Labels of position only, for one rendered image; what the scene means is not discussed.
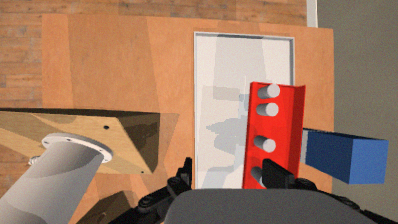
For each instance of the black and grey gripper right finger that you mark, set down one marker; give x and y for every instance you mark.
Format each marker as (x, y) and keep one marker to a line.
(275, 176)

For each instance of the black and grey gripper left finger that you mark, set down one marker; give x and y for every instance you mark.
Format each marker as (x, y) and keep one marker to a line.
(152, 208)

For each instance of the grey cylinder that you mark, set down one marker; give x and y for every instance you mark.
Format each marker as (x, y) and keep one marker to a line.
(267, 109)
(270, 91)
(256, 173)
(264, 143)

